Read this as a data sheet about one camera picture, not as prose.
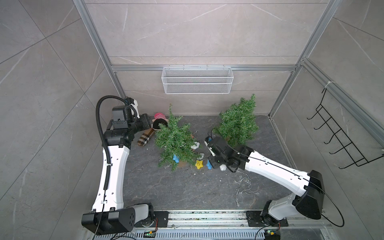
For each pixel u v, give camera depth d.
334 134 0.69
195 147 0.78
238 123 0.82
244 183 0.85
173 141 0.71
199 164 0.90
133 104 0.61
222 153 0.55
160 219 0.74
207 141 0.68
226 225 0.73
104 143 0.43
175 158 0.75
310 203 0.39
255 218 0.73
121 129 0.50
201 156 0.85
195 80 1.01
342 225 0.38
